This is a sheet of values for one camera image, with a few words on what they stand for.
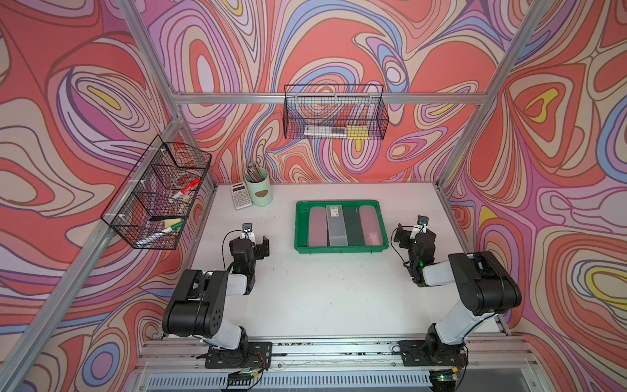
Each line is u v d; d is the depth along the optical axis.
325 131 0.82
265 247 0.88
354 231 0.98
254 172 1.02
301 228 1.01
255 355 0.72
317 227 1.01
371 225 1.01
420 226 0.80
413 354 0.73
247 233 0.79
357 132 0.91
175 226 0.72
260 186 1.04
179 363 0.73
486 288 0.48
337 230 1.00
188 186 0.76
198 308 0.45
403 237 0.86
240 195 1.15
